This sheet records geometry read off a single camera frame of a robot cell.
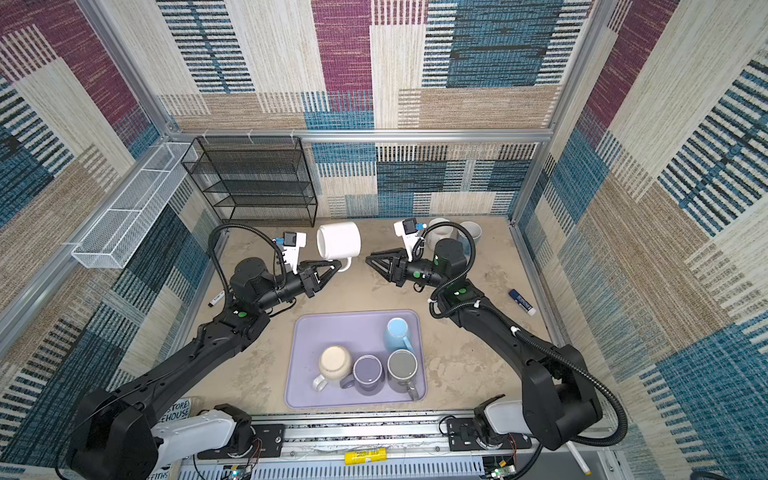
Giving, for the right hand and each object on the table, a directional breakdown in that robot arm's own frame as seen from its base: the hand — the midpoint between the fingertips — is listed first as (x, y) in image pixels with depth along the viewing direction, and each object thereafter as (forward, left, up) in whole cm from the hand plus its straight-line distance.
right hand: (369, 262), depth 72 cm
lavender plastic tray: (-4, +4, -31) cm, 31 cm away
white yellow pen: (-39, -47, -28) cm, 67 cm away
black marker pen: (+9, +52, -28) cm, 59 cm away
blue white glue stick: (+5, -45, -28) cm, 53 cm away
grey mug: (-20, -7, -18) cm, 28 cm away
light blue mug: (-10, -5, -19) cm, 22 cm away
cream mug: (-16, +10, -21) cm, 28 cm away
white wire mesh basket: (+5, +59, +6) cm, 59 cm away
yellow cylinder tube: (-36, +4, -27) cm, 45 cm away
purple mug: (-20, +2, -20) cm, 28 cm away
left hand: (-1, +7, +2) cm, 7 cm away
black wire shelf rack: (+47, +41, -11) cm, 63 cm away
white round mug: (+1, +6, +6) cm, 9 cm away
